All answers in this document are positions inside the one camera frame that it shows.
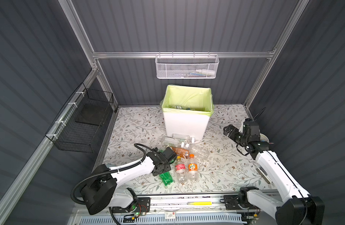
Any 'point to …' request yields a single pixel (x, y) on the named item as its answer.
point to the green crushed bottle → (167, 178)
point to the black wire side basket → (77, 128)
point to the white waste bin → (194, 124)
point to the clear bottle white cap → (200, 152)
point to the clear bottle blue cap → (181, 107)
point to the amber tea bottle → (183, 153)
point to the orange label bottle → (192, 173)
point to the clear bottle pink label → (180, 168)
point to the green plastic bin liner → (199, 99)
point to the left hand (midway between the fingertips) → (166, 168)
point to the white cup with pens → (263, 138)
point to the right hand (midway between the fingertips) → (231, 132)
